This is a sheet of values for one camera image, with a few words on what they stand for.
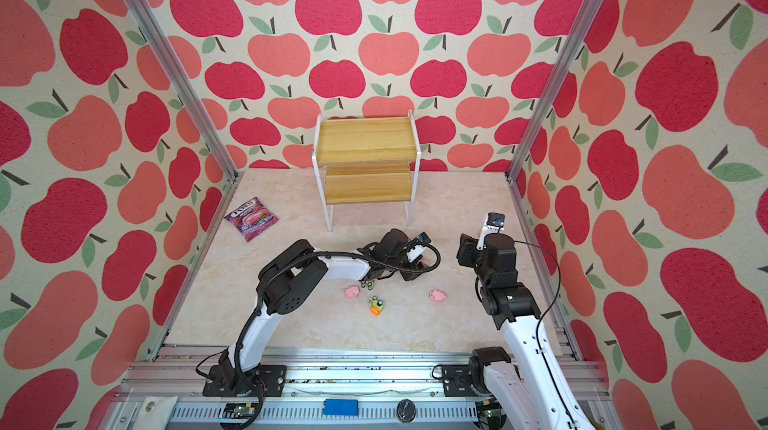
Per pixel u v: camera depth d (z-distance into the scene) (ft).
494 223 2.14
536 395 1.40
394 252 2.63
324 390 2.42
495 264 1.85
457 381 2.41
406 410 2.04
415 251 2.77
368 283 2.90
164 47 2.77
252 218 3.42
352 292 2.90
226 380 2.12
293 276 1.92
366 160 2.63
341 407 2.27
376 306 2.79
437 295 2.89
